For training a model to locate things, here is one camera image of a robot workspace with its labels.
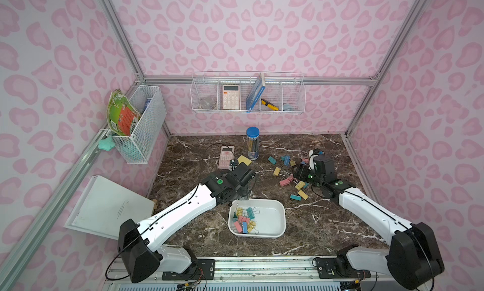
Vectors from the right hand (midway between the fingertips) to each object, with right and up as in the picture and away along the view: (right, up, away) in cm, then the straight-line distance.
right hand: (296, 167), depth 85 cm
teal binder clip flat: (-8, +2, +21) cm, 23 cm away
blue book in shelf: (-18, +34, +3) cm, 39 cm away
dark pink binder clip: (-26, -26, -3) cm, 36 cm away
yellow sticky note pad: (-25, +3, +23) cm, 34 cm away
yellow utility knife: (-13, +33, +13) cm, 37 cm away
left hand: (-25, -7, -9) cm, 27 cm away
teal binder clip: (-21, -21, +1) cm, 30 cm away
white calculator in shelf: (-30, +34, +10) cm, 47 cm away
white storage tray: (-17, -23, +1) cm, 29 cm away
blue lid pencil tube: (-19, +16, +10) cm, 27 cm away
